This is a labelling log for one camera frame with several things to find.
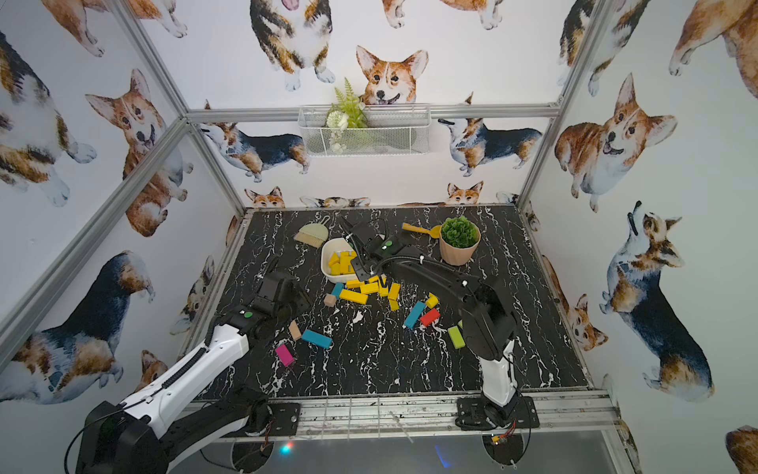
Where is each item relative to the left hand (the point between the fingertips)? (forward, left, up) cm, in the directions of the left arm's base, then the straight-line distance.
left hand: (309, 293), depth 84 cm
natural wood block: (-7, +5, -9) cm, 13 cm away
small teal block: (+7, -6, -11) cm, 14 cm away
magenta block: (-14, +7, -11) cm, 19 cm away
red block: (-3, -35, -11) cm, 37 cm away
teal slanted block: (-2, -30, -11) cm, 33 cm away
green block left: (-10, -42, -10) cm, 44 cm away
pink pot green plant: (+19, -46, -1) cm, 50 cm away
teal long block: (-9, -1, -11) cm, 14 cm away
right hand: (+7, -15, +4) cm, 17 cm away
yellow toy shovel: (+31, -40, -12) cm, 52 cm away
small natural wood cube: (+2, -4, -9) cm, 10 cm away
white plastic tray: (+17, -4, -10) cm, 20 cm away
